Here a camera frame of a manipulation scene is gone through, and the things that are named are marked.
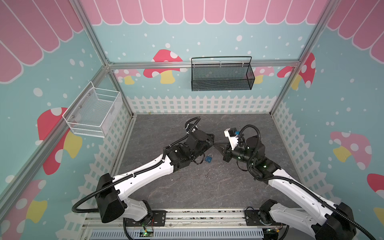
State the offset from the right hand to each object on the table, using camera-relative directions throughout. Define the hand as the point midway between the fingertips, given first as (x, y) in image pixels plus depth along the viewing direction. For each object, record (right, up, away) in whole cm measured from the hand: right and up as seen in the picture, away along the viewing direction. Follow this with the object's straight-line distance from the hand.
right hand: (214, 144), depth 71 cm
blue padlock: (0, -11, +24) cm, 26 cm away
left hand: (+1, +2, +1) cm, 2 cm away
